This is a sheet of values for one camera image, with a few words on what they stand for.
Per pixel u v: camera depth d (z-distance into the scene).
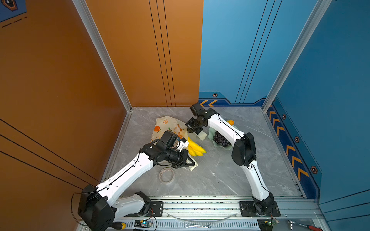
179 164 0.64
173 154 0.63
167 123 0.96
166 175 0.85
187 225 0.69
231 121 0.99
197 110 0.76
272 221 0.69
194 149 0.84
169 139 0.59
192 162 0.70
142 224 0.71
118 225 0.68
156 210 0.74
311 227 0.69
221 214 0.72
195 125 0.80
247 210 0.72
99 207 0.38
